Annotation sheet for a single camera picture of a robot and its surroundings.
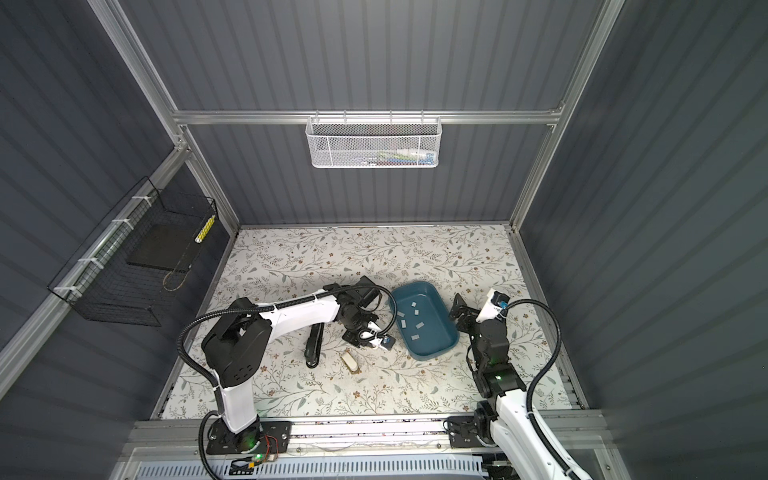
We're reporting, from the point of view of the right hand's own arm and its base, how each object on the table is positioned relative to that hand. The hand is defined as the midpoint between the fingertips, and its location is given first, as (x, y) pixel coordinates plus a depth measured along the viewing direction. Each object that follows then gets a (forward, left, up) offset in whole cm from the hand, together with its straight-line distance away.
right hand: (476, 302), depth 81 cm
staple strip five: (-4, +16, -15) cm, 22 cm away
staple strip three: (0, +20, -13) cm, 24 cm away
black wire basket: (+1, +87, +15) cm, 88 cm away
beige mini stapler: (-12, +35, -12) cm, 39 cm away
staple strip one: (+7, +16, -14) cm, 23 cm away
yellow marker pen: (+12, +75, +14) cm, 77 cm away
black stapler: (-8, +46, -10) cm, 48 cm away
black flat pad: (+9, +82, +15) cm, 84 cm away
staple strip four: (0, +15, -15) cm, 21 cm away
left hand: (-3, +29, -13) cm, 32 cm away
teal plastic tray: (0, +13, -15) cm, 20 cm away
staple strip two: (+5, +16, -15) cm, 22 cm away
